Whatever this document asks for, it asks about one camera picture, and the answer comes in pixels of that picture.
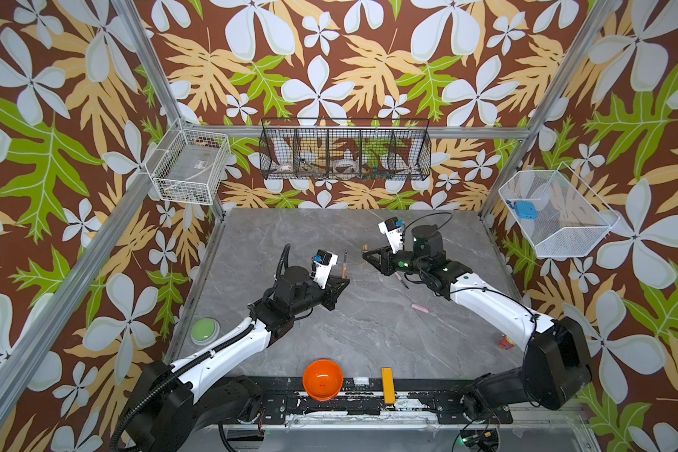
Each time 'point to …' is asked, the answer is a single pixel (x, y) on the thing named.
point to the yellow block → (388, 385)
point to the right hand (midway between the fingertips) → (364, 255)
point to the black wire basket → (345, 149)
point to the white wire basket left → (188, 166)
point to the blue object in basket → (526, 210)
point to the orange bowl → (322, 379)
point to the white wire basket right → (556, 215)
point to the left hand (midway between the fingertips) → (346, 277)
